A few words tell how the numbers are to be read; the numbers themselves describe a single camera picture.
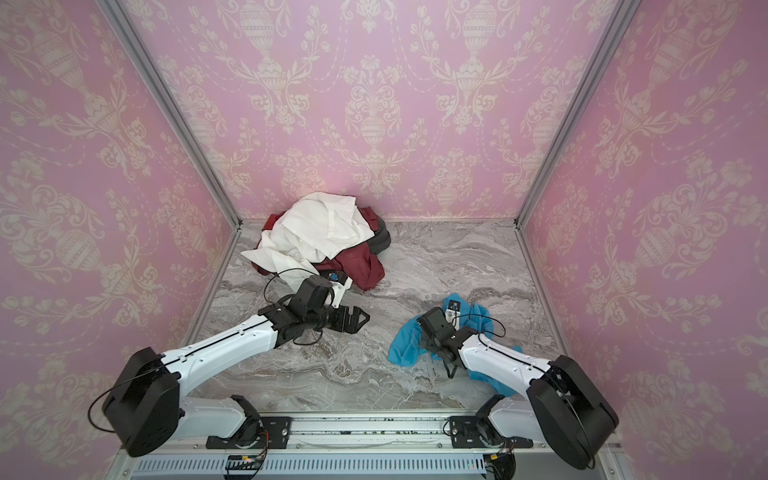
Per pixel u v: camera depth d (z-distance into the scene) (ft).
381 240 3.58
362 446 2.39
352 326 2.39
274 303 2.06
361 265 3.20
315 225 3.39
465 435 2.39
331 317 2.35
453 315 2.57
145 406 1.34
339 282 2.46
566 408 1.35
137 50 2.46
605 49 2.43
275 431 2.44
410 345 2.80
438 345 2.22
